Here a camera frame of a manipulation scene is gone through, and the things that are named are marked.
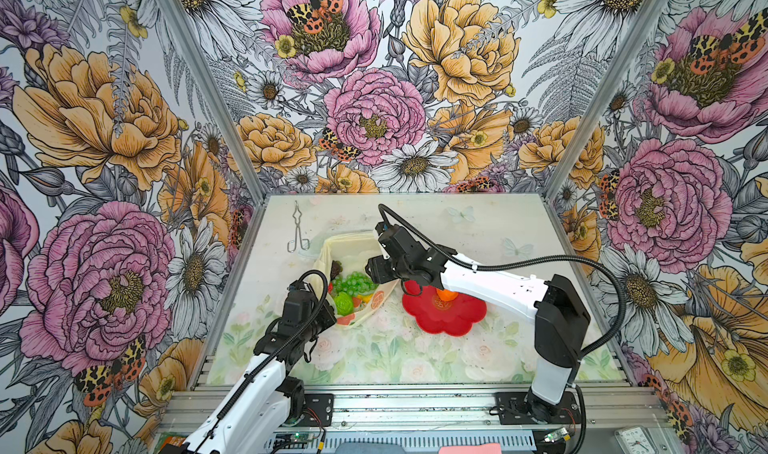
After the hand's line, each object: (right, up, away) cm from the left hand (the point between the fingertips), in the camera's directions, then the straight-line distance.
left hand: (333, 317), depth 86 cm
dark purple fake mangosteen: (-1, +12, +10) cm, 16 cm away
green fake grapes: (+5, +8, +6) cm, 12 cm away
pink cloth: (+38, -25, -17) cm, 48 cm away
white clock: (+72, -23, -17) cm, 77 cm away
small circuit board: (-6, -24, -14) cm, 28 cm away
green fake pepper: (+3, +3, +2) cm, 5 cm away
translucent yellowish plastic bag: (+10, +3, -1) cm, 10 cm away
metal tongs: (-19, +19, +22) cm, 35 cm away
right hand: (+13, +13, -3) cm, 18 cm away
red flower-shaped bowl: (+29, -1, +4) cm, 30 cm away
